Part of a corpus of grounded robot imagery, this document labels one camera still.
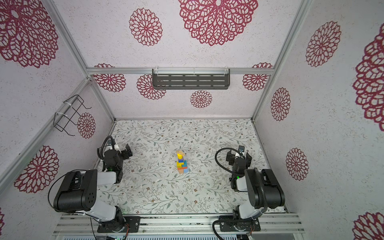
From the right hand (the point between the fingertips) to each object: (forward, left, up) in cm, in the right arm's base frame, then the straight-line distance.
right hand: (240, 150), depth 91 cm
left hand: (-1, +74, +1) cm, 74 cm away
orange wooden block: (-9, +36, -7) cm, 37 cm away
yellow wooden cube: (-9, +36, -3) cm, 37 cm away
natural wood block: (-11, +36, -8) cm, 39 cm away
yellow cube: (-9, +37, -4) cm, 38 cm away
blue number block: (-9, +36, +2) cm, 37 cm away
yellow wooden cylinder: (-9, +36, +5) cm, 37 cm away
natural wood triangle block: (+4, +38, -10) cm, 40 cm away
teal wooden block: (-8, +33, -5) cm, 35 cm away
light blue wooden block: (-10, +33, -8) cm, 36 cm away
